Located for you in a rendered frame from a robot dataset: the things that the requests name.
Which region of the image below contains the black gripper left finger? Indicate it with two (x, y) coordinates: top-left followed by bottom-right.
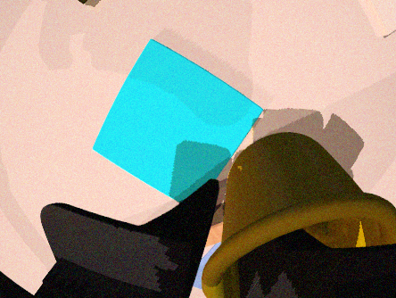
(40, 178), (219, 298)

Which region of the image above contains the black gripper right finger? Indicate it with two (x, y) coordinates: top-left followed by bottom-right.
(237, 228), (396, 298)

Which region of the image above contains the yellow cup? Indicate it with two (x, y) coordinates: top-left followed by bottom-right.
(202, 132), (396, 298)

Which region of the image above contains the orange-brown wooden bar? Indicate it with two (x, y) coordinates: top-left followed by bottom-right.
(205, 203), (226, 247)

